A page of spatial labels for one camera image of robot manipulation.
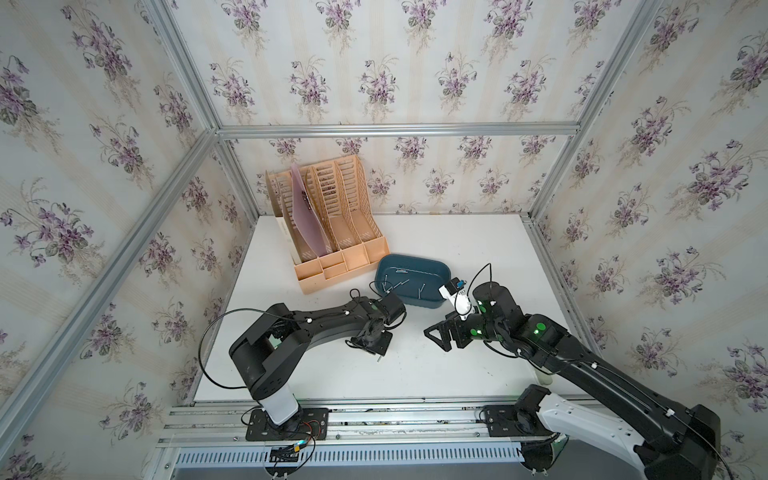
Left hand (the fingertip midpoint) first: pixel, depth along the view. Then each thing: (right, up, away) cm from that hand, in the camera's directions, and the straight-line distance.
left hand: (380, 351), depth 86 cm
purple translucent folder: (-22, +40, 0) cm, 46 cm away
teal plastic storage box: (+12, +19, +15) cm, 27 cm away
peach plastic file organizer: (-11, +37, +31) cm, 50 cm away
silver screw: (0, -2, -2) cm, 3 cm away
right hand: (+15, +11, -12) cm, 23 cm away
